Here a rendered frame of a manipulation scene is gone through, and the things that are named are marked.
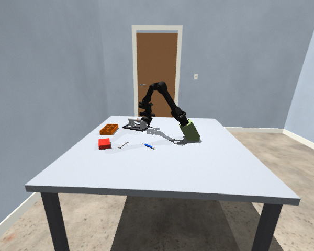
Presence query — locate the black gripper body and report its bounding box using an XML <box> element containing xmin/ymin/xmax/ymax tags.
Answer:
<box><xmin>141</xmin><ymin>110</ymin><xmax>155</xmax><ymax>121</ymax></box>

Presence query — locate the red block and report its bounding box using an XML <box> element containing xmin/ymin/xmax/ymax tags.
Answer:
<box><xmin>98</xmin><ymin>138</ymin><xmax>110</xmax><ymax>150</ymax></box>

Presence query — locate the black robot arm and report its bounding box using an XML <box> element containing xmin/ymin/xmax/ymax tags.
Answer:
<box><xmin>139</xmin><ymin>81</ymin><xmax>189</xmax><ymax>126</ymax></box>

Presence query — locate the orange compartment tray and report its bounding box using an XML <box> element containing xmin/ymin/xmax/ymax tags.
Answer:
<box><xmin>99</xmin><ymin>124</ymin><xmax>118</xmax><ymax>135</ymax></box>

